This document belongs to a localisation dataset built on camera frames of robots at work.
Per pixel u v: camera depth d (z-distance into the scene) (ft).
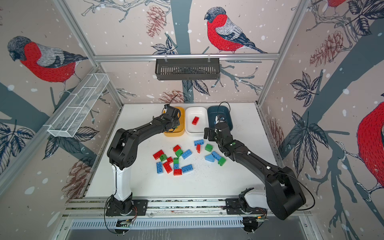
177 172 2.79
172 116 2.59
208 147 3.11
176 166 2.85
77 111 2.50
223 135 2.10
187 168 2.82
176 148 3.05
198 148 3.08
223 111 3.64
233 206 2.40
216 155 2.95
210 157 2.97
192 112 3.64
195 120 3.52
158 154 3.01
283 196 1.35
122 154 1.75
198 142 3.17
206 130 2.53
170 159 2.93
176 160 2.89
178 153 2.98
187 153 3.00
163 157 2.94
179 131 3.15
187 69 3.48
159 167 2.81
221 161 2.88
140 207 2.40
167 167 2.81
